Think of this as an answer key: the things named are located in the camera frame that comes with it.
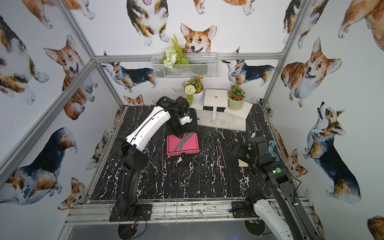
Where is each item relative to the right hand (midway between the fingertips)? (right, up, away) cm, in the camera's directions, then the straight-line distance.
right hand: (238, 147), depth 72 cm
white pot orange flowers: (-22, +30, +16) cm, 40 cm away
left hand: (-29, +6, +11) cm, 31 cm away
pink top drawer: (-24, -2, +11) cm, 26 cm away
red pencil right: (-4, -10, +21) cm, 23 cm away
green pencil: (-29, -1, +12) cm, 32 cm away
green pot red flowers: (+3, +26, +18) cm, 32 cm away
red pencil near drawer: (-42, -11, +21) cm, 48 cm away
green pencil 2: (-26, +1, +14) cm, 29 cm away
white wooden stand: (-9, +19, +33) cm, 39 cm away
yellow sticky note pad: (+6, -13, +17) cm, 23 cm away
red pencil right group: (-7, -11, +21) cm, 25 cm away
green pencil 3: (-27, +1, +13) cm, 30 cm away
